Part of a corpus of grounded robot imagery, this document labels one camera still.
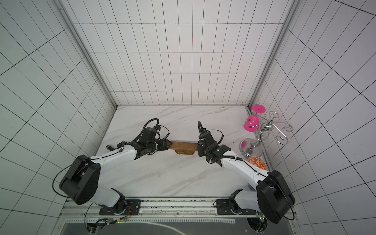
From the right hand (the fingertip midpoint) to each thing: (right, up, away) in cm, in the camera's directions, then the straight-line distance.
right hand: (202, 143), depth 87 cm
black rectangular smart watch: (-60, -4, +5) cm, 60 cm away
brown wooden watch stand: (-11, -3, 0) cm, 11 cm away
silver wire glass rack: (+32, -4, +5) cm, 33 cm away
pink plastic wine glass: (+30, +13, -1) cm, 33 cm away
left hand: (-22, -2, +1) cm, 22 cm away
